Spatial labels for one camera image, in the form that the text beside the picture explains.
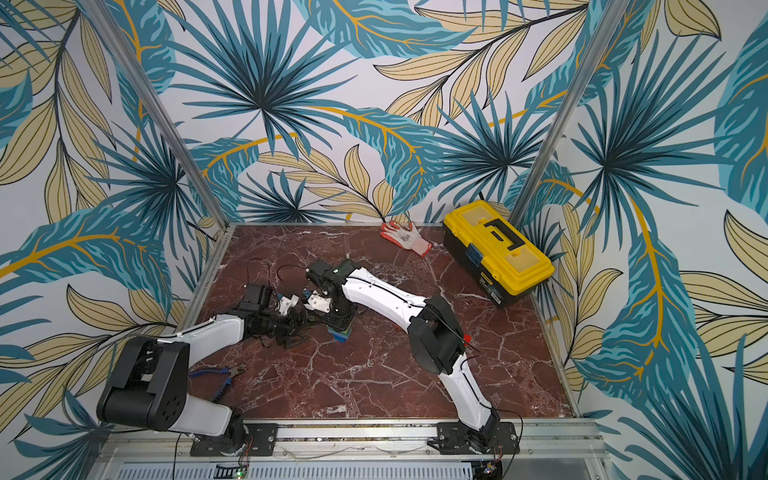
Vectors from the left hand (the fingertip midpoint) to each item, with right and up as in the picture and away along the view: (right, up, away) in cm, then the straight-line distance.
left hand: (316, 331), depth 85 cm
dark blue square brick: (+6, -2, +2) cm, 7 cm away
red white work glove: (+28, +28, +29) cm, 49 cm away
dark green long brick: (+9, 0, -1) cm, 9 cm away
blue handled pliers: (-24, -11, -2) cm, 26 cm away
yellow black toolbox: (+52, +22, +4) cm, 56 cm away
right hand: (+7, +3, +1) cm, 8 cm away
